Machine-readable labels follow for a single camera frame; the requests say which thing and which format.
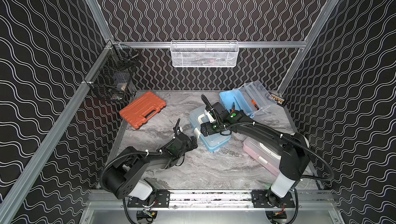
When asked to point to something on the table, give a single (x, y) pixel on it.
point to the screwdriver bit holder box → (277, 99)
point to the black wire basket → (113, 76)
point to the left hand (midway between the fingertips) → (191, 138)
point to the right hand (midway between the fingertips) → (207, 128)
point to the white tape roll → (307, 141)
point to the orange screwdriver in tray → (254, 104)
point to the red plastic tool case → (140, 110)
